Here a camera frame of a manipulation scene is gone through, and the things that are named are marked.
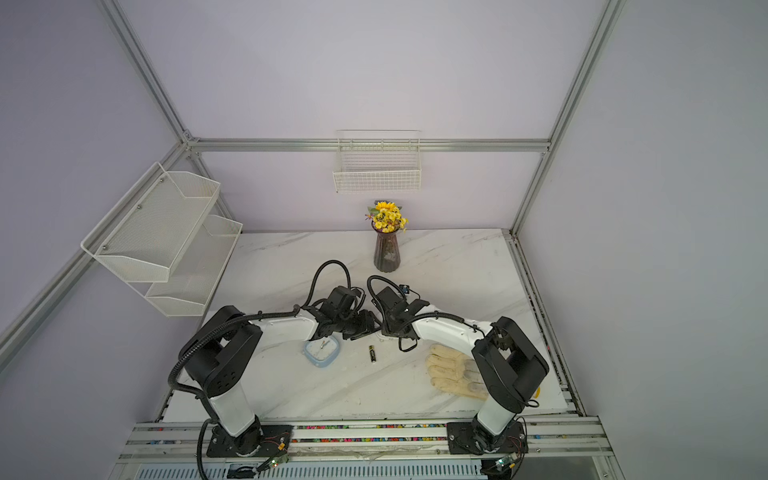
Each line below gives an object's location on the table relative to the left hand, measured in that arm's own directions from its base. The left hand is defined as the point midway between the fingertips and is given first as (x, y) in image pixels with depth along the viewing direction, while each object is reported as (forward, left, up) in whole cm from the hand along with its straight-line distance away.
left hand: (378, 330), depth 91 cm
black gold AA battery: (-6, +2, -2) cm, 7 cm away
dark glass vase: (+25, -3, +7) cm, 26 cm away
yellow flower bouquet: (+27, -2, +23) cm, 35 cm away
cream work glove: (-12, -22, -2) cm, 25 cm away
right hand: (0, -6, 0) cm, 6 cm away
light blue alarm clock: (-7, +16, 0) cm, 18 cm away
